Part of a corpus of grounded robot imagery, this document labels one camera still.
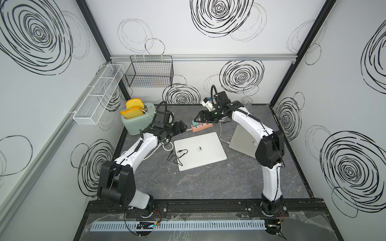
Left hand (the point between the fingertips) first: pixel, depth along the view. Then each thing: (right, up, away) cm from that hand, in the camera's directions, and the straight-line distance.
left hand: (182, 128), depth 86 cm
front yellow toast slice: (-31, +9, +3) cm, 32 cm away
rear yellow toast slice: (-30, +15, +6) cm, 35 cm away
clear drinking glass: (+48, +19, +32) cm, 61 cm away
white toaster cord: (-23, +9, +7) cm, 26 cm away
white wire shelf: (-43, +10, -14) cm, 47 cm away
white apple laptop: (+10, -14, +8) cm, 19 cm away
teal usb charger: (+7, +2, +16) cm, 17 cm away
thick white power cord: (-8, -5, -25) cm, 27 cm away
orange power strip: (+12, 0, +19) cm, 22 cm away
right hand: (+10, +5, 0) cm, 12 cm away
